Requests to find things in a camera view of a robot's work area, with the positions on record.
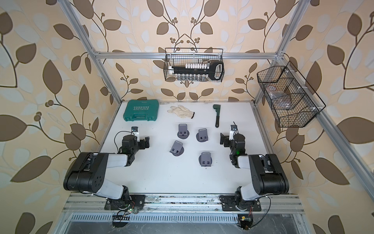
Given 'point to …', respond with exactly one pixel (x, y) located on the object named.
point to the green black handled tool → (217, 107)
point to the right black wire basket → (302, 109)
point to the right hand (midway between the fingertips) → (229, 133)
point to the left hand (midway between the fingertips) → (138, 136)
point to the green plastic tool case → (141, 109)
